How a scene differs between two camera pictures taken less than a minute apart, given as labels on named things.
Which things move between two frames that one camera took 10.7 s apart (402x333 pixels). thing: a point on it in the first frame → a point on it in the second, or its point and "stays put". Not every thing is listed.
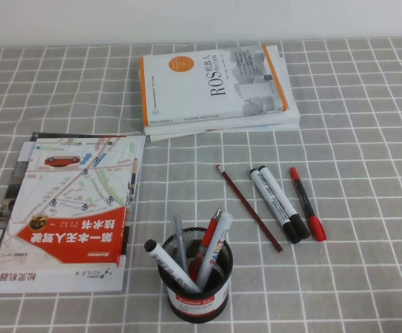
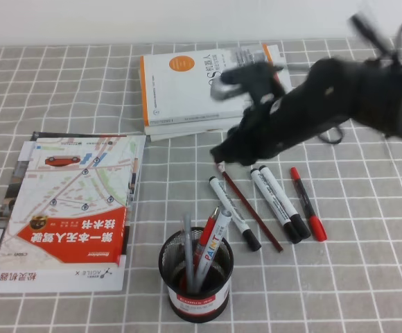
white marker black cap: x=170 y=266 → x=237 y=217
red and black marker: x=317 y=226 stays put
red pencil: x=249 y=208 stays put
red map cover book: x=73 y=205 stays put
